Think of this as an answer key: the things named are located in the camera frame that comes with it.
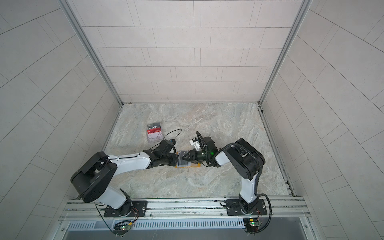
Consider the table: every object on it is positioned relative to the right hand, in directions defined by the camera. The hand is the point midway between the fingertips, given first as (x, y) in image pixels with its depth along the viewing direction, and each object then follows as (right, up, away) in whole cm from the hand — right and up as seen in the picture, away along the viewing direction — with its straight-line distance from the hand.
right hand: (184, 160), depth 84 cm
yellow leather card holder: (+4, -1, -2) cm, 4 cm away
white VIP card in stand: (-19, +12, +10) cm, 25 cm away
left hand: (-1, 0, +5) cm, 5 cm away
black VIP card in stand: (-21, +19, +12) cm, 31 cm away
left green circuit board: (-25, -25, -19) cm, 40 cm away
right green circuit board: (+33, -25, -16) cm, 44 cm away
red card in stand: (-20, +16, +11) cm, 28 cm away
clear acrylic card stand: (-21, +9, +10) cm, 25 cm away
